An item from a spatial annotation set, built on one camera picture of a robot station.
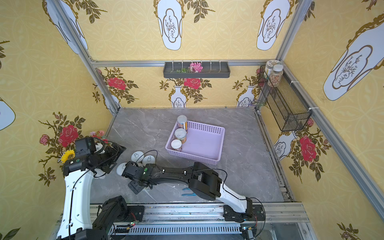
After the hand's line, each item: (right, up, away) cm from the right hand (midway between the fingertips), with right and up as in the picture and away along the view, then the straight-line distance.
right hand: (142, 174), depth 84 cm
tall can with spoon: (+21, +29, +11) cm, 38 cm away
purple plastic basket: (+36, +16, +16) cm, 42 cm away
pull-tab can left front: (-12, +3, 0) cm, 13 cm away
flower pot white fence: (-10, +22, -23) cm, 33 cm away
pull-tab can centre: (+2, +7, +4) cm, 8 cm away
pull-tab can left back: (-6, +9, +5) cm, 12 cm away
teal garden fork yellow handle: (+26, -9, -4) cm, 28 cm away
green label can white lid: (+20, +22, +13) cm, 32 cm away
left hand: (-11, +13, -8) cm, 18 cm away
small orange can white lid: (+18, +16, +9) cm, 26 cm away
